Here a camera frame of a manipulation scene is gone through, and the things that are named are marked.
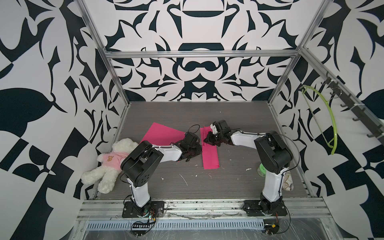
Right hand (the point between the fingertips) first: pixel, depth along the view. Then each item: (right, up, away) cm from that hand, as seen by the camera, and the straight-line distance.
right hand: (202, 138), depth 97 cm
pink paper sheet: (+4, -9, -6) cm, 11 cm away
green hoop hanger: (+56, +3, -30) cm, 63 cm away
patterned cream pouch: (+43, -22, -17) cm, 51 cm away
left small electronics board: (-31, -39, -24) cm, 55 cm away
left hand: (-1, -5, -2) cm, 6 cm away
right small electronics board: (+30, -38, -26) cm, 55 cm away
